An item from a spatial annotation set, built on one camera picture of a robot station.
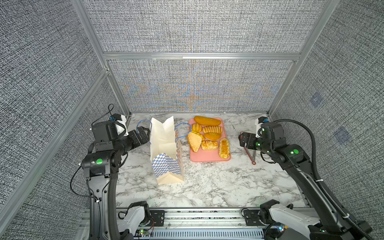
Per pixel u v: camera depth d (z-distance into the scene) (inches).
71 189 13.8
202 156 37.6
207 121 43.0
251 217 28.8
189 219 29.4
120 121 21.8
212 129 40.9
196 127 41.8
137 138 21.3
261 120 24.6
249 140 24.6
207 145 38.1
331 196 15.3
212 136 39.5
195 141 38.4
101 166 15.0
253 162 36.4
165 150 36.2
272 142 19.8
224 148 37.3
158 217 28.8
